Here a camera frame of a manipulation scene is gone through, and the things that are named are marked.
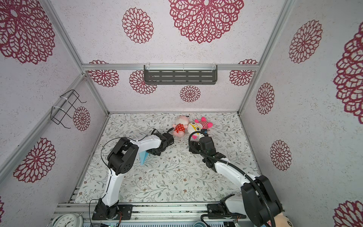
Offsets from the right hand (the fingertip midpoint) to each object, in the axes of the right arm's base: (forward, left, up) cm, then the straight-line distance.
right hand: (193, 141), depth 87 cm
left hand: (-1, +30, -13) cm, 33 cm away
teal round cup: (-42, -3, -8) cm, 42 cm away
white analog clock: (-43, +61, -8) cm, 75 cm away
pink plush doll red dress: (+19, +9, -7) cm, 22 cm away
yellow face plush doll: (+17, -3, -6) cm, 19 cm away
